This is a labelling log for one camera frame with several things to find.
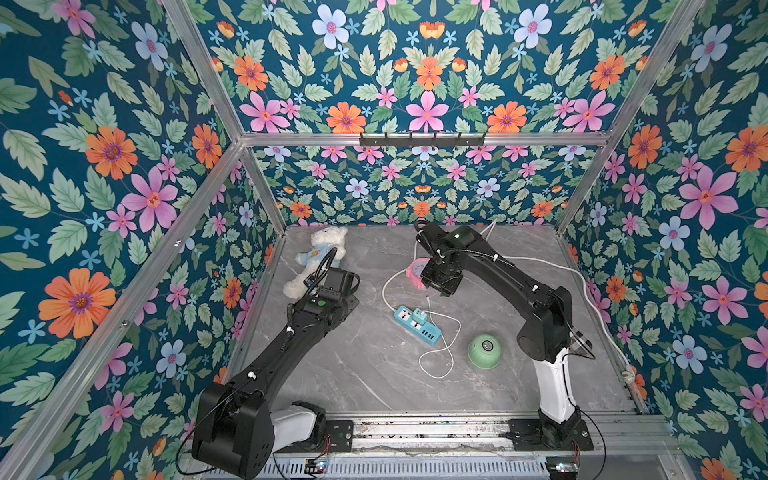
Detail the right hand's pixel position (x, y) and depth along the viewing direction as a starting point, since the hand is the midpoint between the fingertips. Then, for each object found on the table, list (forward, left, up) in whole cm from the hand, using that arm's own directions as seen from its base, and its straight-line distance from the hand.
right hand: (431, 283), depth 86 cm
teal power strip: (-7, +5, -12) cm, 15 cm away
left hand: (-5, +23, -2) cm, 23 cm away
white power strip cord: (+23, -35, -15) cm, 44 cm away
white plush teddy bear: (+16, +36, -4) cm, 39 cm away
